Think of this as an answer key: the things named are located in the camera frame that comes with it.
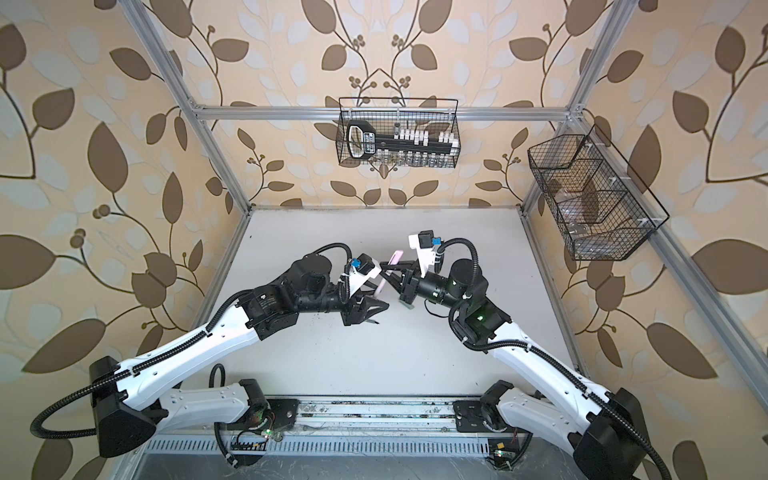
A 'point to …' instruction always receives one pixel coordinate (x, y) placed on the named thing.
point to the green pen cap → (408, 306)
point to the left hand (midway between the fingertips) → (385, 295)
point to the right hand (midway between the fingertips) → (380, 271)
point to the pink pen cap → (395, 258)
